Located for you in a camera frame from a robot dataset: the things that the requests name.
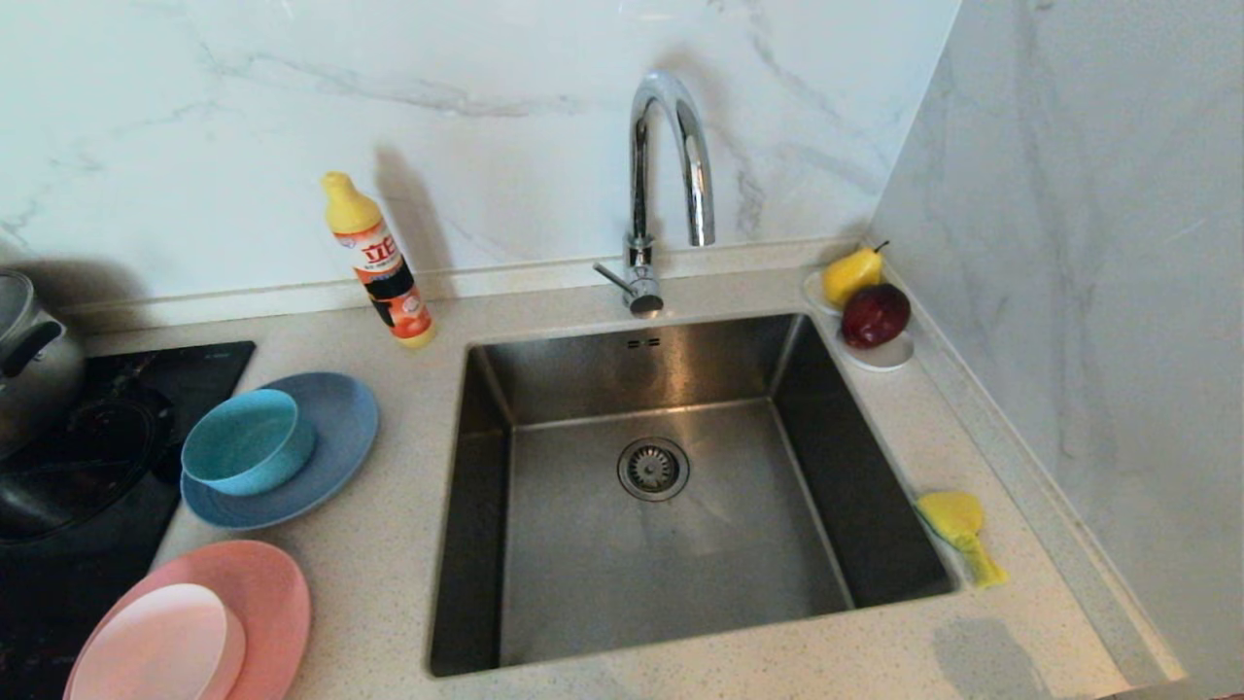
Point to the blue plate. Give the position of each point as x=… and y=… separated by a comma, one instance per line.
x=340, y=437

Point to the stainless steel sink basin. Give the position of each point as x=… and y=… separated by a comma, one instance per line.
x=603, y=574

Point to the black frying pan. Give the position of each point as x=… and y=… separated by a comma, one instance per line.
x=78, y=467

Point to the chrome gooseneck faucet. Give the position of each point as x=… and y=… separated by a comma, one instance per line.
x=692, y=165

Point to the dark red apple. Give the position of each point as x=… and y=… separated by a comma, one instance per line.
x=875, y=316

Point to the yellow sponge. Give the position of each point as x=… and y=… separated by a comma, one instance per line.
x=954, y=520

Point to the teal bowl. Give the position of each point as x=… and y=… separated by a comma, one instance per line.
x=243, y=442

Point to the orange yellow dish soap bottle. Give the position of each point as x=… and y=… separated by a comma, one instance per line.
x=381, y=267

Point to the round metal drain strainer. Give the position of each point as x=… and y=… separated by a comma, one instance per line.
x=653, y=469

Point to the small light pink plate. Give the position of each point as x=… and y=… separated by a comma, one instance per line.
x=155, y=647

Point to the small white fruit dish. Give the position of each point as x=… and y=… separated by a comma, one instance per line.
x=886, y=358

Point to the yellow pear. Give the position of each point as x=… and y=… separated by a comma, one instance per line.
x=847, y=276

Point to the black induction cooktop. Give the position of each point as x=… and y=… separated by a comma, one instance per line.
x=194, y=374

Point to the large pink plate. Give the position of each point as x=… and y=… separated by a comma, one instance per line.
x=267, y=593

